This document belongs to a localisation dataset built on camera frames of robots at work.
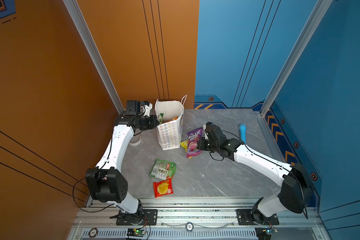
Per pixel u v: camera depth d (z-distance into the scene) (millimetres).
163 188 826
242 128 1066
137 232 707
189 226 710
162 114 992
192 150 837
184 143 966
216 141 610
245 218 725
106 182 421
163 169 891
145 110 737
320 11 706
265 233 707
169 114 994
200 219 738
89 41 807
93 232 698
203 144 725
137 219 680
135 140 1019
